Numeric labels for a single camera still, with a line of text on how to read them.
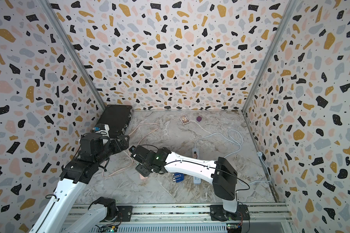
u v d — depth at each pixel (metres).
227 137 1.06
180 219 0.74
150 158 0.56
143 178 0.84
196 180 0.83
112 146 0.62
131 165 0.90
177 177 0.84
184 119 1.14
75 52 0.86
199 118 1.17
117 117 1.22
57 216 0.40
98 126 0.61
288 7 0.72
